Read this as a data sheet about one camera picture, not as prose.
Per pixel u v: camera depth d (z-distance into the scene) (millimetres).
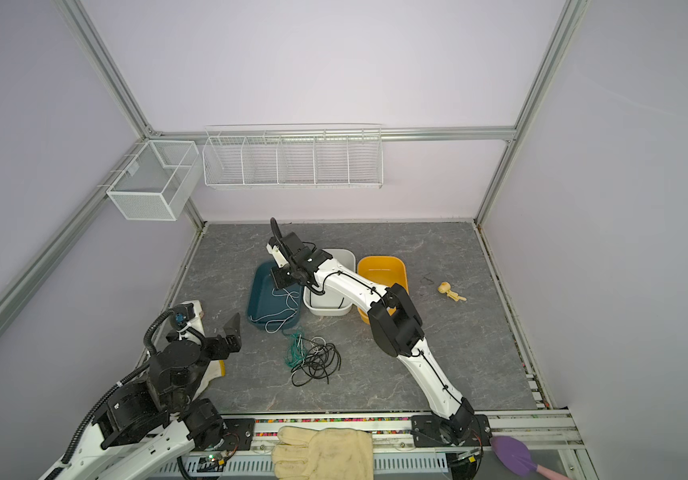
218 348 609
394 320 567
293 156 991
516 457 708
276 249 826
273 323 874
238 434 738
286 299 944
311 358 861
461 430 642
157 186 995
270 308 964
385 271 1023
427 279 1044
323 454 708
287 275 789
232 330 621
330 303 964
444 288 990
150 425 478
